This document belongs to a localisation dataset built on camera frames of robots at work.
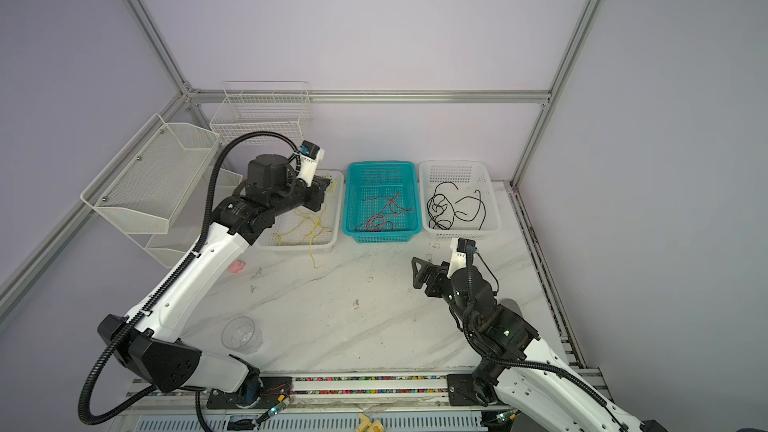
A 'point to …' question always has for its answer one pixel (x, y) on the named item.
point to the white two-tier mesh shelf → (159, 188)
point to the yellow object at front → (368, 426)
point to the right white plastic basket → (451, 180)
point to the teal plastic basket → (381, 202)
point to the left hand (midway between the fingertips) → (324, 181)
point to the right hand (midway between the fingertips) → (423, 262)
